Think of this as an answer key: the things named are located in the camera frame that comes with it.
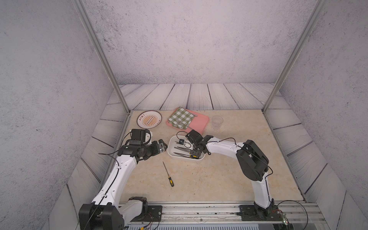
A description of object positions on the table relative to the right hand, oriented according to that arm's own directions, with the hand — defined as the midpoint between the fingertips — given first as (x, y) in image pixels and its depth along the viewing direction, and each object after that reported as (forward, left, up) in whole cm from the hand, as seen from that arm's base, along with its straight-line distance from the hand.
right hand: (195, 145), depth 95 cm
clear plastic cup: (+22, -16, 0) cm, 27 cm away
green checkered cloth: (+26, +11, -2) cm, 29 cm away
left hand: (-9, +18, +13) cm, 24 cm away
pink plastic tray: (+22, -3, -4) cm, 23 cm away
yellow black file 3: (-6, +3, -3) cm, 7 cm away
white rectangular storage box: (0, +13, -4) cm, 13 cm away
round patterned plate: (+25, +37, -2) cm, 45 cm away
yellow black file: (-20, +16, -3) cm, 26 cm away
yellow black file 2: (-1, +6, -2) cm, 7 cm away
